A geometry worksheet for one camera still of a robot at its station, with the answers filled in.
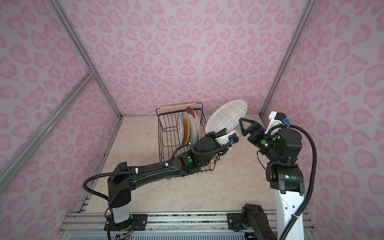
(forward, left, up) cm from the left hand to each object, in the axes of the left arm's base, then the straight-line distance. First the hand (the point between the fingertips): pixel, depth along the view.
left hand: (224, 124), depth 67 cm
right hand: (-6, -6, +8) cm, 11 cm away
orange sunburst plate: (+25, +24, -35) cm, 49 cm away
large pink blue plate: (+22, +16, -17) cm, 32 cm away
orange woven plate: (+14, +19, -22) cm, 32 cm away
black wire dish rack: (+17, +32, -32) cm, 49 cm away
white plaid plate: (+9, -3, -4) cm, 11 cm away
